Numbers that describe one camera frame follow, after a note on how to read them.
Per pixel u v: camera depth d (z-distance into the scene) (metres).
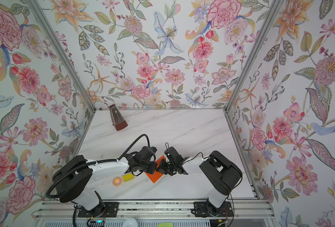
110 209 0.74
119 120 1.04
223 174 0.47
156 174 0.85
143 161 0.69
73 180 0.44
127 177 0.84
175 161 0.72
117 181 0.84
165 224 0.72
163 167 0.79
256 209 0.77
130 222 0.66
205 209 0.74
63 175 0.46
